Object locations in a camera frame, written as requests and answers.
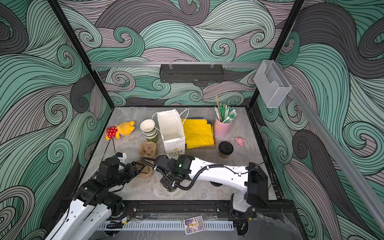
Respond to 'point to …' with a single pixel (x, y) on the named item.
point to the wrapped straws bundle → (224, 113)
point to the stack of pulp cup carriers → (147, 149)
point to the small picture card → (193, 225)
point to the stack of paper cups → (149, 130)
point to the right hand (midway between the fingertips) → (170, 179)
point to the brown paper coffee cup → (223, 156)
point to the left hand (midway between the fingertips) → (143, 167)
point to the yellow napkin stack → (198, 133)
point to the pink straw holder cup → (221, 129)
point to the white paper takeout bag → (170, 125)
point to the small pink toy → (240, 141)
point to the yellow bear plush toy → (125, 128)
